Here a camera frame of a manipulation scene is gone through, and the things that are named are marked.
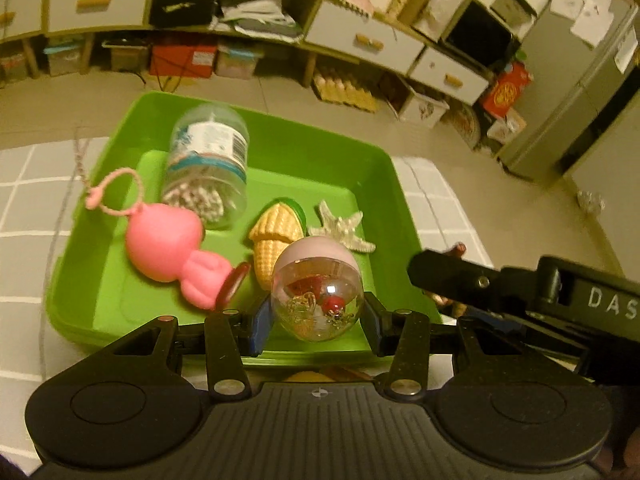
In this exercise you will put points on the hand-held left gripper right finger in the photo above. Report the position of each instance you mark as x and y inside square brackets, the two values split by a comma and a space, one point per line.
[372, 325]

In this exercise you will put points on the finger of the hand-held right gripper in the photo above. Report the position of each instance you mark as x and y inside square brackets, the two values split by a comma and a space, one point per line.
[465, 277]
[510, 321]

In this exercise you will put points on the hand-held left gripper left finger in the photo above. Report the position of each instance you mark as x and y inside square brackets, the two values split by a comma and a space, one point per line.
[260, 330]

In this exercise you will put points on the small reddish brown toy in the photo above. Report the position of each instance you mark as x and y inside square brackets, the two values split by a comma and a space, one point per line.
[442, 305]

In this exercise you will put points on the clear pink-capped capsule ball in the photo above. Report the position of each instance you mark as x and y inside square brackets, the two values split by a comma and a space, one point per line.
[315, 270]

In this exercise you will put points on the yellow toy corn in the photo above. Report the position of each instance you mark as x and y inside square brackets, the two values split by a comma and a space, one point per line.
[272, 240]

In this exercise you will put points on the white toy starfish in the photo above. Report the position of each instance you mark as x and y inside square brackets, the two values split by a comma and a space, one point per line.
[345, 232]

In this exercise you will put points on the green plastic bin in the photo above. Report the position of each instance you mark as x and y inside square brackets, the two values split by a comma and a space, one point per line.
[350, 180]

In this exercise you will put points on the clear cotton swab jar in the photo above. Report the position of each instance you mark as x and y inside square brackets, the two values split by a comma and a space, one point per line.
[210, 145]

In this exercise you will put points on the crumpled plastic wrapper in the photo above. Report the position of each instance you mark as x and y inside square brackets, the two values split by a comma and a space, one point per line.
[591, 201]

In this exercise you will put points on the round patterned basket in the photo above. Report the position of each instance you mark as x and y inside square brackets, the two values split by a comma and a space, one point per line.
[465, 127]

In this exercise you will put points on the brown cardboard box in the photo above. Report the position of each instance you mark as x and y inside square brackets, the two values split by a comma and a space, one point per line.
[510, 127]

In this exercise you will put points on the white printed cardboard box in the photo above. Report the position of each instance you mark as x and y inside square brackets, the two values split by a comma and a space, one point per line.
[422, 107]

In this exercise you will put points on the red gift box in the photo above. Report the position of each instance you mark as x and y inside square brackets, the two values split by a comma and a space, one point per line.
[507, 91]

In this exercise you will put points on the grey refrigerator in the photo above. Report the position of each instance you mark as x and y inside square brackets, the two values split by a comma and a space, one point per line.
[565, 100]

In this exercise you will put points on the tray of eggs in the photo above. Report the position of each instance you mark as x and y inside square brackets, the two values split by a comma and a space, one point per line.
[345, 91]

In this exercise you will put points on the black microwave oven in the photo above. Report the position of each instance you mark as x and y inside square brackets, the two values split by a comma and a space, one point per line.
[480, 35]

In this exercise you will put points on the clear storage box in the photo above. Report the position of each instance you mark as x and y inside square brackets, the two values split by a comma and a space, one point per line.
[125, 57]
[62, 60]
[239, 62]

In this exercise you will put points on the red storage box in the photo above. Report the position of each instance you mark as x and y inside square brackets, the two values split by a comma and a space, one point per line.
[182, 62]

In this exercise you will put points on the papers taped on refrigerator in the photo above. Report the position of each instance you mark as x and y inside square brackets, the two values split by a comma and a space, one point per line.
[590, 15]

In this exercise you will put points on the long wooden cabinet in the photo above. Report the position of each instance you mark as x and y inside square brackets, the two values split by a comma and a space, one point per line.
[311, 20]

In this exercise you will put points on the pile of folded clothes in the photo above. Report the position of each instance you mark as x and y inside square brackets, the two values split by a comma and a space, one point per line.
[260, 17]

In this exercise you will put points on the black bag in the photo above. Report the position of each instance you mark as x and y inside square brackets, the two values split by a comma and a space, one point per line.
[182, 5]

